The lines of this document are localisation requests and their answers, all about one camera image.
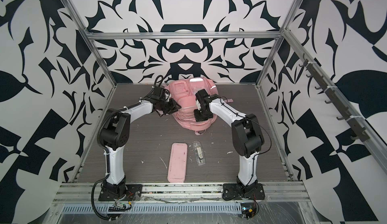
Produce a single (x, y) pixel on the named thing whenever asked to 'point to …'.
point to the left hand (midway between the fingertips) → (182, 105)
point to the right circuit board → (248, 210)
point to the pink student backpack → (183, 92)
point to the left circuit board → (118, 207)
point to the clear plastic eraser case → (199, 152)
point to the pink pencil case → (178, 162)
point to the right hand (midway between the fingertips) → (198, 117)
